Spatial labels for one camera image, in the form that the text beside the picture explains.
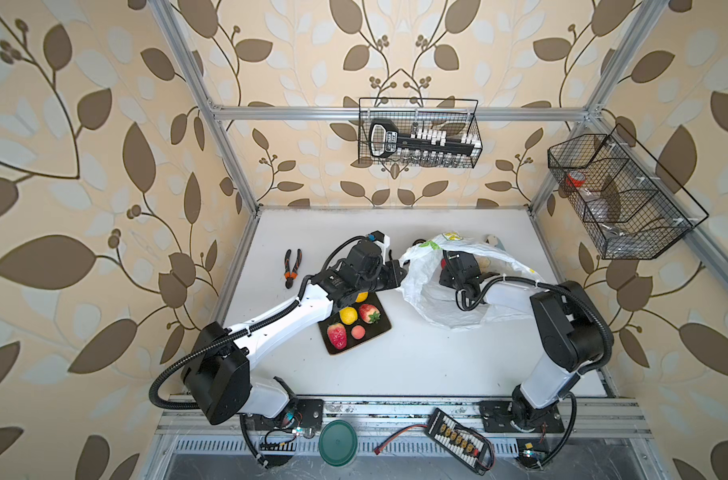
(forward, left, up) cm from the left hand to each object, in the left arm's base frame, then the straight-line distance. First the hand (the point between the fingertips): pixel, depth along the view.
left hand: (413, 271), depth 76 cm
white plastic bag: (-10, -19, +11) cm, 24 cm away
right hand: (+11, -14, -19) cm, 27 cm away
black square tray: (-7, +16, -19) cm, 26 cm away
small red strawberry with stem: (-4, +11, -17) cm, 21 cm away
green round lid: (-36, +16, -11) cm, 41 cm away
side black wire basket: (+12, -53, +13) cm, 56 cm away
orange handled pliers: (+12, +39, -23) cm, 47 cm away
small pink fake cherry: (-9, +14, -20) cm, 26 cm away
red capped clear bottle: (+30, -50, +7) cm, 58 cm away
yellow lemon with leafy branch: (-5, +18, -18) cm, 25 cm away
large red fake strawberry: (-10, +20, -19) cm, 29 cm away
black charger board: (-35, -13, -20) cm, 42 cm away
